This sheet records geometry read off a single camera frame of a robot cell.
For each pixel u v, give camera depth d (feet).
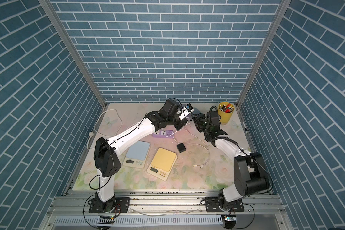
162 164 2.84
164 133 3.25
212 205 2.41
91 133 3.44
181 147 3.10
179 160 2.98
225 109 3.42
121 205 2.40
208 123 2.23
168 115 2.07
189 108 2.32
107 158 1.54
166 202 2.48
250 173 1.46
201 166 2.87
